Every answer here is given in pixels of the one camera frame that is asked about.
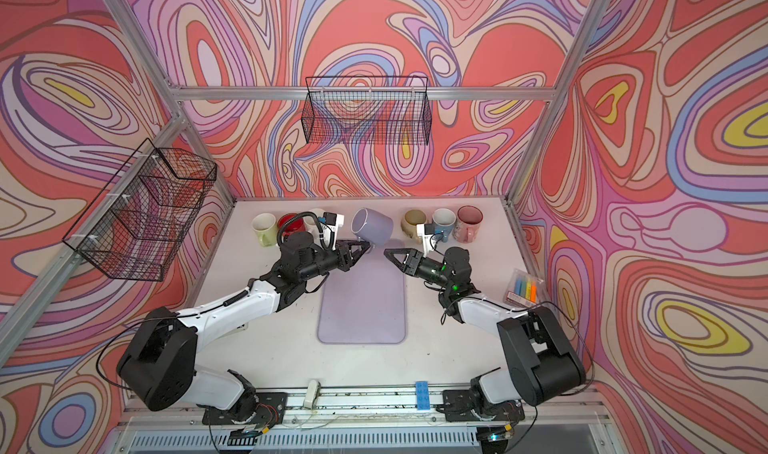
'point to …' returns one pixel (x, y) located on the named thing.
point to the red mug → (294, 227)
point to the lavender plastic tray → (364, 303)
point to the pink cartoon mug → (467, 224)
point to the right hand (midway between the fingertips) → (387, 260)
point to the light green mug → (264, 225)
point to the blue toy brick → (422, 395)
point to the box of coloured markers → (522, 289)
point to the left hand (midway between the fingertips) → (371, 245)
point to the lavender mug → (372, 226)
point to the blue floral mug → (443, 220)
